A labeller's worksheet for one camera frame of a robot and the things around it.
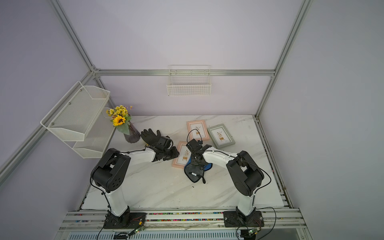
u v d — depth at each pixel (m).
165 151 0.81
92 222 0.75
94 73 0.92
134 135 1.01
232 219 0.73
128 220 0.70
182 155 0.97
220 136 1.08
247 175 0.49
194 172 0.85
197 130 1.08
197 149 0.73
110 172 0.50
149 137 1.04
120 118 0.86
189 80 0.95
